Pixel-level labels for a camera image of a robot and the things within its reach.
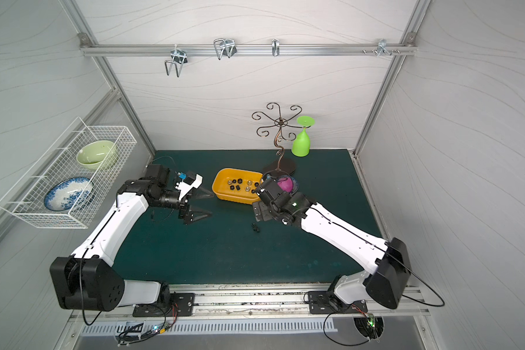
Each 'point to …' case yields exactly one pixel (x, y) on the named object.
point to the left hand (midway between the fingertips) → (210, 204)
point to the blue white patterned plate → (63, 195)
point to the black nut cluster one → (254, 226)
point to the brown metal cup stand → (278, 168)
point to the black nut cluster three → (238, 187)
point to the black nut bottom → (234, 181)
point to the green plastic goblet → (301, 141)
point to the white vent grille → (187, 327)
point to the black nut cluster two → (257, 229)
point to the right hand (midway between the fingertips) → (269, 202)
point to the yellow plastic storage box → (223, 192)
